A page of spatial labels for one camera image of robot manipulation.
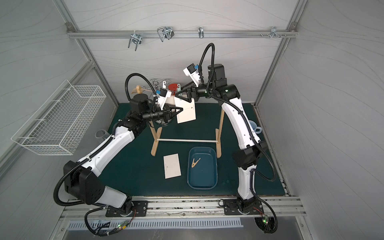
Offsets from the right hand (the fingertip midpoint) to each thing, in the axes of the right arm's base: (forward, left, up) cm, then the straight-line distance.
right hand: (177, 91), depth 67 cm
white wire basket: (-13, +55, -10) cm, 57 cm away
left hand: (-5, -1, -7) cm, 9 cm away
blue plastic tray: (-22, -12, -43) cm, 50 cm away
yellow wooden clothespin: (-16, -7, -42) cm, 45 cm away
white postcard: (-18, +6, -44) cm, 48 cm away
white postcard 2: (-4, -5, -10) cm, 12 cm away
